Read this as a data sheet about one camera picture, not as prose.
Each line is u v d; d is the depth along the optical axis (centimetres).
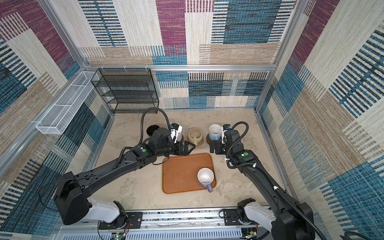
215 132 98
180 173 89
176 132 70
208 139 103
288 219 39
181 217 76
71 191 40
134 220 73
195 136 100
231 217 73
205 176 85
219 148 72
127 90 109
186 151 67
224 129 72
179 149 66
